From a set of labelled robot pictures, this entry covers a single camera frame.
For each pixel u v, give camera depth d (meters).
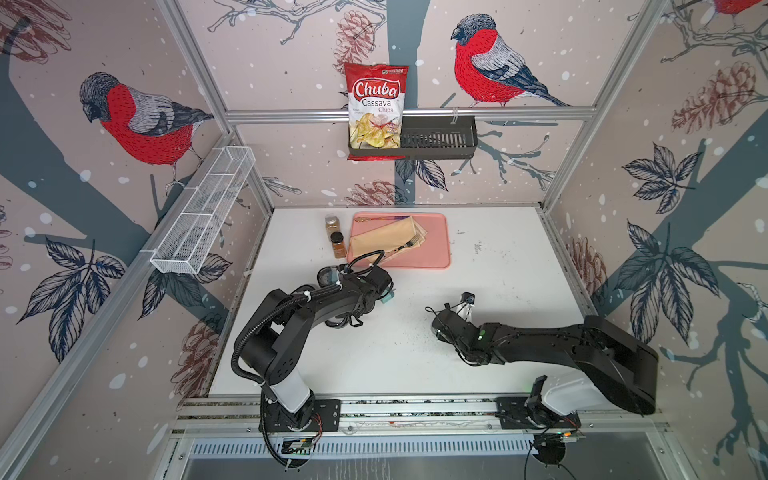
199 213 0.77
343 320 0.86
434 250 1.07
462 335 0.66
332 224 1.04
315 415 0.73
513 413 0.73
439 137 0.95
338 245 1.00
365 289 0.66
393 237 1.12
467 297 0.80
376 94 0.83
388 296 0.93
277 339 0.46
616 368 0.42
